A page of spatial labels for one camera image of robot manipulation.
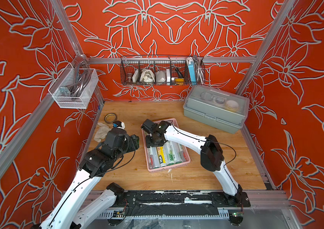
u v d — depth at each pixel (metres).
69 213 0.38
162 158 0.81
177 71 0.95
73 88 0.78
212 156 0.52
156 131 0.63
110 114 1.10
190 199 0.74
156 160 0.79
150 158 0.81
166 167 0.79
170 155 0.81
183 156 0.84
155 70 1.00
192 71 0.85
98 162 0.43
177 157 0.81
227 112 0.87
